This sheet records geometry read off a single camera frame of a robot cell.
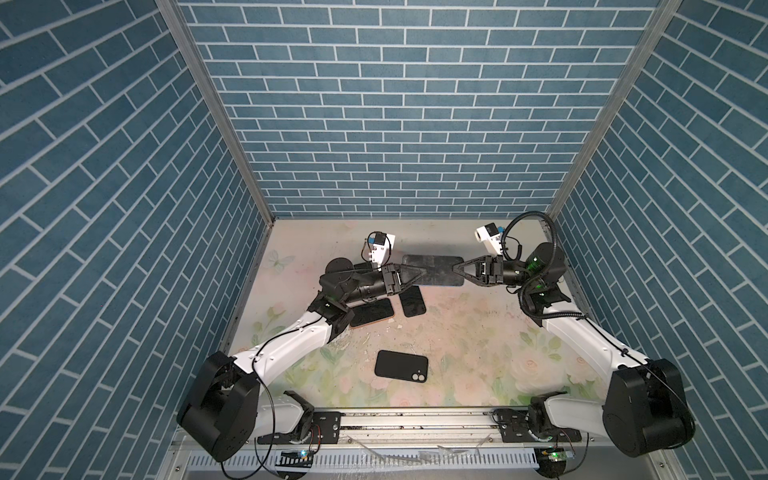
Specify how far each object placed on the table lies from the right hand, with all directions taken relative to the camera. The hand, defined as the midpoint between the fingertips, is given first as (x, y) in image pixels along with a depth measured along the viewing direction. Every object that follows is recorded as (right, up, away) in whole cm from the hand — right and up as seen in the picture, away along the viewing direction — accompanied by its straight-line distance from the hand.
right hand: (453, 273), depth 67 cm
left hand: (-7, -1, -2) cm, 7 cm away
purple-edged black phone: (-21, -15, +27) cm, 37 cm away
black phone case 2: (-11, -29, +18) cm, 36 cm away
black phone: (-8, -12, +31) cm, 34 cm away
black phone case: (-8, -12, +31) cm, 34 cm away
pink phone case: (-20, -18, +26) cm, 38 cm away
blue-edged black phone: (-3, +1, 0) cm, 3 cm away
